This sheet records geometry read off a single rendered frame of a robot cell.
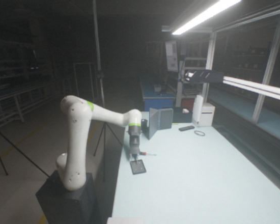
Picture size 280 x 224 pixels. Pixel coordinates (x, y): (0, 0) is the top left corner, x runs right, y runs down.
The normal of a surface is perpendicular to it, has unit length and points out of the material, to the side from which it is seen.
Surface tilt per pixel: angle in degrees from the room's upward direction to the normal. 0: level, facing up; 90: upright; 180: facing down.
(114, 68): 90
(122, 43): 90
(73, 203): 90
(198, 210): 0
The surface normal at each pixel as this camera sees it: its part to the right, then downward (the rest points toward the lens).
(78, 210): -0.07, 0.36
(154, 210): 0.00, -0.93
